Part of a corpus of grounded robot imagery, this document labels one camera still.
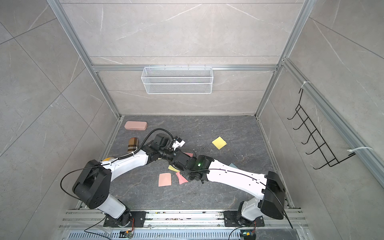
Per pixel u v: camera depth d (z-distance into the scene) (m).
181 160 0.54
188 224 0.73
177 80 1.01
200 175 0.49
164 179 0.86
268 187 0.40
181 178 0.86
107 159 0.96
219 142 1.04
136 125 1.12
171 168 0.90
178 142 0.80
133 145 0.98
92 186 0.44
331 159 0.58
